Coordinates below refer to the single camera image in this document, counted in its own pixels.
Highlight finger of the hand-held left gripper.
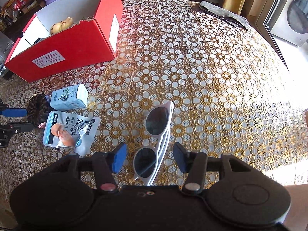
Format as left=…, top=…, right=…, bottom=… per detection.
left=0, top=99, right=28, bottom=117
left=0, top=123, right=34, bottom=150

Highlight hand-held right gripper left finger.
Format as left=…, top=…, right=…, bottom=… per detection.
left=64, top=142, right=127, bottom=193

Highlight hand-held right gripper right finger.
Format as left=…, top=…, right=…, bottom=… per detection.
left=173, top=142, right=252, bottom=194

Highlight dark braided hair piece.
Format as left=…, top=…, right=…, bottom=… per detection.
left=26, top=93, right=52, bottom=128

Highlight white sunglasses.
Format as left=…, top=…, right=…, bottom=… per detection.
left=133, top=101, right=174, bottom=186

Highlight printed blue white pouch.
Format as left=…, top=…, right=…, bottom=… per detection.
left=43, top=111, right=100, bottom=157

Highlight light blue carton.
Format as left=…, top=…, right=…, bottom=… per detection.
left=50, top=84, right=88, bottom=111

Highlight red cardboard box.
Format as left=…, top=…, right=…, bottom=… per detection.
left=4, top=0, right=124, bottom=83

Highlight tan toy figure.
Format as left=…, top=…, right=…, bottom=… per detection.
left=50, top=17, right=74, bottom=34

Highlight pile of colourful snack packets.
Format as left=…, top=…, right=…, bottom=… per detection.
left=0, top=0, right=33, bottom=27

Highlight dark grey cloth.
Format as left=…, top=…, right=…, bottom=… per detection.
left=192, top=0, right=249, bottom=31

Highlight silver washing machine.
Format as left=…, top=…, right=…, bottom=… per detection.
left=263, top=0, right=308, bottom=47

